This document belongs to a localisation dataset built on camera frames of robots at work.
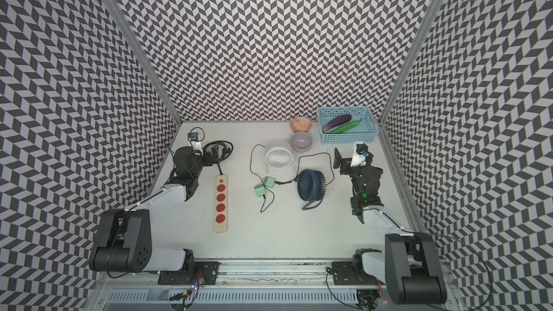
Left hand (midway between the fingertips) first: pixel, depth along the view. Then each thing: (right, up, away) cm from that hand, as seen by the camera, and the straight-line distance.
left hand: (204, 147), depth 90 cm
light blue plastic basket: (+78, +8, +25) cm, 82 cm away
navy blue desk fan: (+44, -14, -9) cm, 48 cm away
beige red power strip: (+8, -23, -3) cm, 25 cm away
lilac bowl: (+42, +2, +17) cm, 46 cm away
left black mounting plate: (+7, -42, -17) cm, 46 cm away
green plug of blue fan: (+27, -15, +4) cm, 32 cm away
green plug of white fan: (+23, -19, +1) cm, 30 cm away
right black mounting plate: (+54, -43, -17) cm, 71 cm away
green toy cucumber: (+65, +9, +21) cm, 69 cm away
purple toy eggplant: (+62, +14, +25) cm, 68 cm away
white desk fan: (+31, -4, +4) cm, 32 cm away
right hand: (+59, -1, -6) cm, 59 cm away
